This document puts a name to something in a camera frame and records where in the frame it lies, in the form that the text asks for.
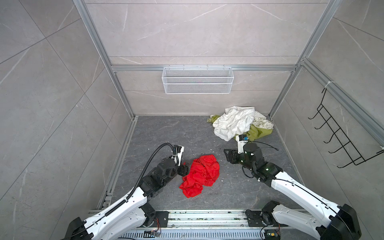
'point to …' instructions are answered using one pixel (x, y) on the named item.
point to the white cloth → (235, 121)
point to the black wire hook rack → (348, 148)
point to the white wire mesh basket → (197, 80)
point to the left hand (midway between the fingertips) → (186, 154)
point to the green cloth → (255, 132)
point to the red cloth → (204, 170)
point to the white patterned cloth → (261, 121)
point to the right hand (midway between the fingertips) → (228, 148)
